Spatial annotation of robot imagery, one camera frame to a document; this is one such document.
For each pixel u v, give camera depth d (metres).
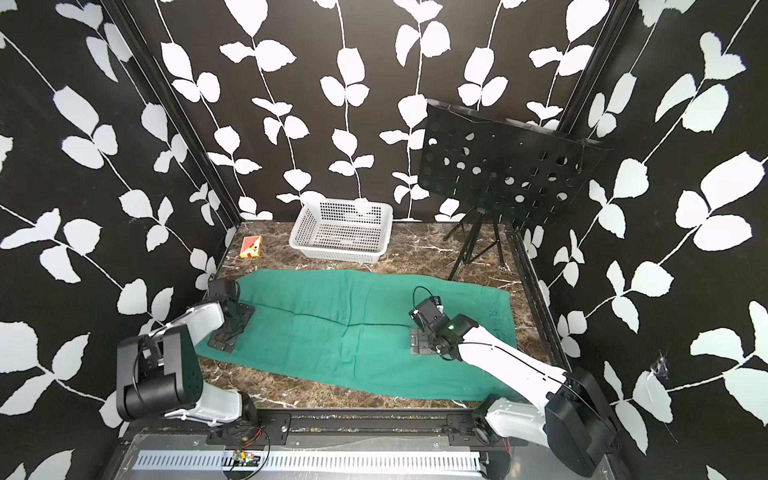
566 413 0.40
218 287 0.75
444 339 0.58
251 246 1.11
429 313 0.65
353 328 0.89
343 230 1.18
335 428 0.75
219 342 0.81
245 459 0.71
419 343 0.76
